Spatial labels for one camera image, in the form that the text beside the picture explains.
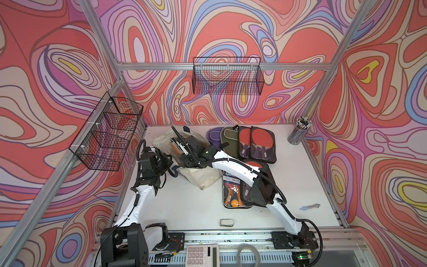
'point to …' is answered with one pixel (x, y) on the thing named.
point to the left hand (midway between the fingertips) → (174, 155)
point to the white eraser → (228, 222)
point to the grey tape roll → (247, 246)
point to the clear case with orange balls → (237, 193)
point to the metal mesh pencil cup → (302, 124)
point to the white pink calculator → (202, 256)
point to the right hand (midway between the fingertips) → (187, 158)
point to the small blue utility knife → (306, 207)
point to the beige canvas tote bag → (203, 177)
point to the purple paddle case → (213, 136)
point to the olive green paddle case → (231, 135)
